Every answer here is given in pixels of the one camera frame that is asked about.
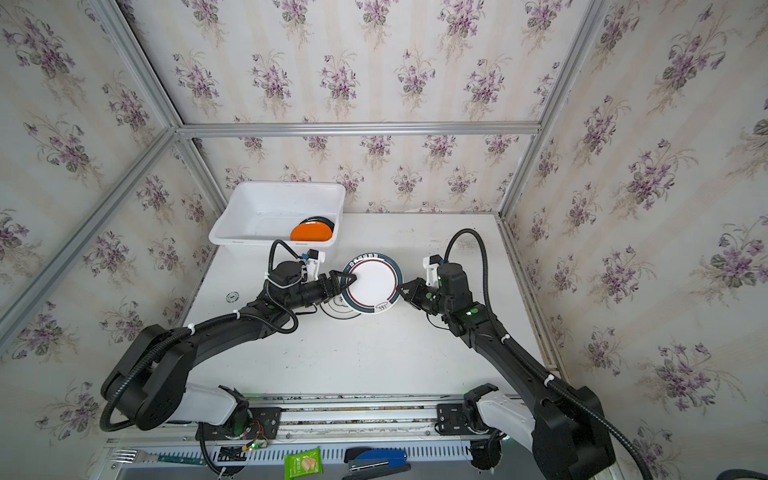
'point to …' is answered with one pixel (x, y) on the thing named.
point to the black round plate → (320, 219)
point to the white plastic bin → (261, 211)
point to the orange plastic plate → (311, 232)
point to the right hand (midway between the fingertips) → (393, 290)
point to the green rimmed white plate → (375, 288)
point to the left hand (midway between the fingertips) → (352, 278)
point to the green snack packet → (304, 463)
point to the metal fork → (132, 456)
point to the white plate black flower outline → (336, 307)
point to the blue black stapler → (366, 462)
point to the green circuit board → (182, 459)
